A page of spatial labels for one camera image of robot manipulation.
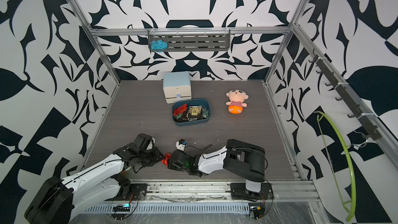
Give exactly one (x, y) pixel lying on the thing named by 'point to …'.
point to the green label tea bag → (205, 112)
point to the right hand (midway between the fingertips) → (163, 161)
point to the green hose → (352, 167)
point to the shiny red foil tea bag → (180, 110)
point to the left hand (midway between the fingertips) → (162, 154)
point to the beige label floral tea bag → (195, 110)
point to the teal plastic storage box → (187, 112)
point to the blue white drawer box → (176, 86)
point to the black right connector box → (258, 209)
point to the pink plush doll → (237, 97)
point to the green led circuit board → (122, 207)
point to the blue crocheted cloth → (158, 45)
